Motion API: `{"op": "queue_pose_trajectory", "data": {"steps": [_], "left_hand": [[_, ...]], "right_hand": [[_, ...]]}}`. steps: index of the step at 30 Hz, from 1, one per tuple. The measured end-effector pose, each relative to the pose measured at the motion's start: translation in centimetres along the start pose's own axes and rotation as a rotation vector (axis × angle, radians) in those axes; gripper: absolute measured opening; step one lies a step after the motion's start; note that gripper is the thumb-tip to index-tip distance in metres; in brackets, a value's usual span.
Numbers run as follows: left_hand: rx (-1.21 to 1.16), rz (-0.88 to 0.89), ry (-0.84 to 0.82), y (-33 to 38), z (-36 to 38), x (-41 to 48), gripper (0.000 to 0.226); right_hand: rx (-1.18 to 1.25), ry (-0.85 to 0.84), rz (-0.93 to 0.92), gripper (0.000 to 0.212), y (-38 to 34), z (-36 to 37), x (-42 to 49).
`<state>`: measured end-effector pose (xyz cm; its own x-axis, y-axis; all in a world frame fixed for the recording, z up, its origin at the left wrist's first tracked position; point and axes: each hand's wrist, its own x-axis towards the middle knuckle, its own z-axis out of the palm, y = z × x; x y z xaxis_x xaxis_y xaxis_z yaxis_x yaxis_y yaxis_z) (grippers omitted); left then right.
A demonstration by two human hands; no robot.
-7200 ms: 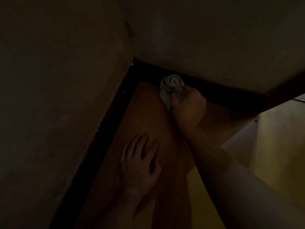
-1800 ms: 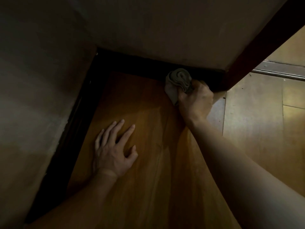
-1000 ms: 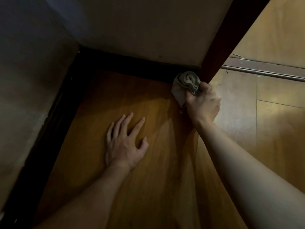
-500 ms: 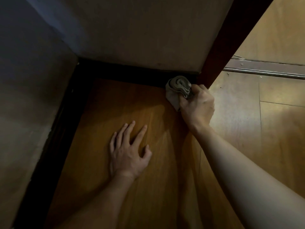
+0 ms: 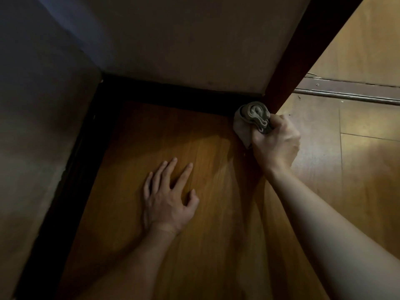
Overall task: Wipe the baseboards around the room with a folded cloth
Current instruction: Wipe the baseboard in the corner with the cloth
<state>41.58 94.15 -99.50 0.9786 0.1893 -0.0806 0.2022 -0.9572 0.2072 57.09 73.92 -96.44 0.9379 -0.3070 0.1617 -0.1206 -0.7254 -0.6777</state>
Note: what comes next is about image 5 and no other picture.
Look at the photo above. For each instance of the person's left hand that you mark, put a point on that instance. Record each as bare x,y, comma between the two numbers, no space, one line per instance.
165,206

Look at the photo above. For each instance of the person's right hand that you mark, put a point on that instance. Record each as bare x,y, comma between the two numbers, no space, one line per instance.
278,146

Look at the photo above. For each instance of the grey cleaning cloth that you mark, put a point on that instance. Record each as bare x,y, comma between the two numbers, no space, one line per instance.
250,118

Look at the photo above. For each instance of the black baseboard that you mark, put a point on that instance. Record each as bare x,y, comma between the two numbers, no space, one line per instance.
172,93
62,199

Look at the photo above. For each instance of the person's right forearm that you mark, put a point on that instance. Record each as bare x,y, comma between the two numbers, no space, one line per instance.
328,231

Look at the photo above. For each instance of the person's left forearm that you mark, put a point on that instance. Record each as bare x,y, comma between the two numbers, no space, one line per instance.
134,265

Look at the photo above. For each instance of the metal door threshold strip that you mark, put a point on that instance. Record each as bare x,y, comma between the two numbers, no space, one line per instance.
350,90

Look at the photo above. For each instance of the wooden door frame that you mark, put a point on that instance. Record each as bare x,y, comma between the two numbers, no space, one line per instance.
309,49

